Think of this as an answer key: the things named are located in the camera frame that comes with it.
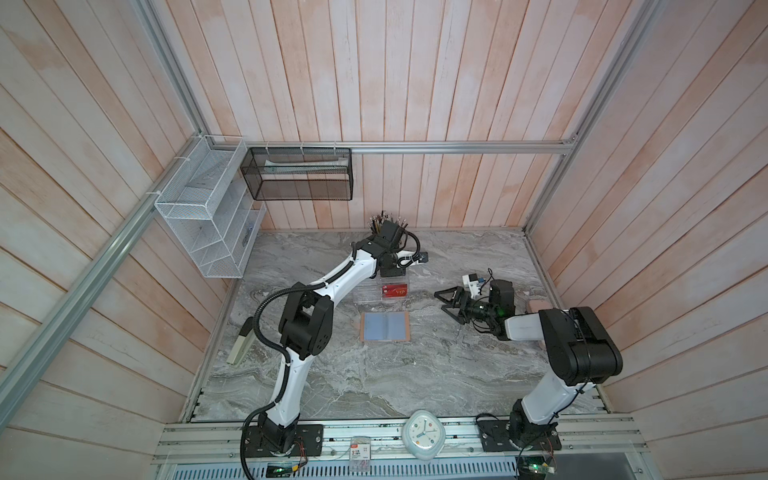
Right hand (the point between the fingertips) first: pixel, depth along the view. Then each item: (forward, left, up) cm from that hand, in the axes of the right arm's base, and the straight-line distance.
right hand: (439, 301), depth 92 cm
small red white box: (-40, +22, -4) cm, 46 cm away
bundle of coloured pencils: (+25, +21, +10) cm, 34 cm away
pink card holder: (-6, +10, -6) cm, 13 cm away
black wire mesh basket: (+38, +47, +21) cm, 64 cm away
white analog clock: (-36, +7, -3) cm, 37 cm away
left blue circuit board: (-44, +42, -7) cm, 61 cm away
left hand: (+12, +14, +5) cm, 19 cm away
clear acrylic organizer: (+7, +22, -5) cm, 24 cm away
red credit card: (+6, +13, -4) cm, 15 cm away
